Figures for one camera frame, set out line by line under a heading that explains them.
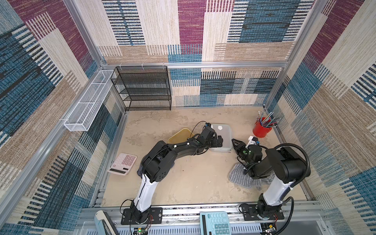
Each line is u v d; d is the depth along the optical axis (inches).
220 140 33.9
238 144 34.4
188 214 29.9
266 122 38.8
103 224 27.1
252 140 34.1
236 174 33.6
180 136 39.1
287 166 19.3
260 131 38.8
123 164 35.2
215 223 27.6
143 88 44.0
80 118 27.7
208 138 29.9
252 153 29.2
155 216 28.8
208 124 34.3
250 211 29.1
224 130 39.3
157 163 21.2
